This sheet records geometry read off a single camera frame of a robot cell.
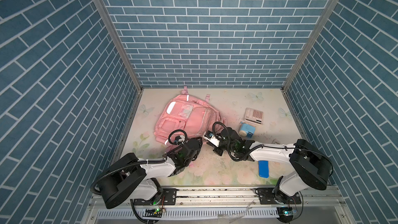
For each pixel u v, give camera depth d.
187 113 1.02
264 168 0.82
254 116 1.02
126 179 0.43
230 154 0.68
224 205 0.73
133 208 0.70
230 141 0.65
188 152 0.65
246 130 0.93
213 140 0.74
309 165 0.44
